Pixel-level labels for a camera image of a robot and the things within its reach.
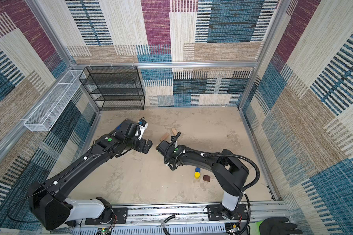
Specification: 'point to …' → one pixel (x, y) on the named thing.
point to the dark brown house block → (206, 177)
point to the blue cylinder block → (197, 169)
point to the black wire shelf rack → (114, 87)
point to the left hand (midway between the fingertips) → (145, 139)
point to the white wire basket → (45, 115)
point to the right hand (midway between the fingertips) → (172, 158)
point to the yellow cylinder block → (197, 175)
